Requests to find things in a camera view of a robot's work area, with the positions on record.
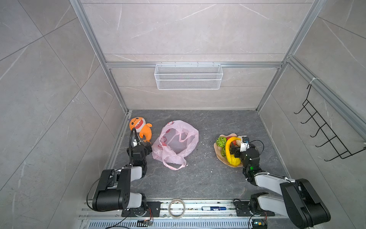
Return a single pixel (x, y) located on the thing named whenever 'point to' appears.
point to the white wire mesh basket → (188, 76)
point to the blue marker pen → (213, 208)
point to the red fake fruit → (233, 141)
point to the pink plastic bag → (172, 145)
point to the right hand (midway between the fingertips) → (239, 140)
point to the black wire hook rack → (328, 140)
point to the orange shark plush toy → (142, 127)
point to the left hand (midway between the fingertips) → (138, 140)
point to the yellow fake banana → (233, 160)
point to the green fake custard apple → (221, 141)
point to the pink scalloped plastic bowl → (218, 150)
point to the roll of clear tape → (169, 210)
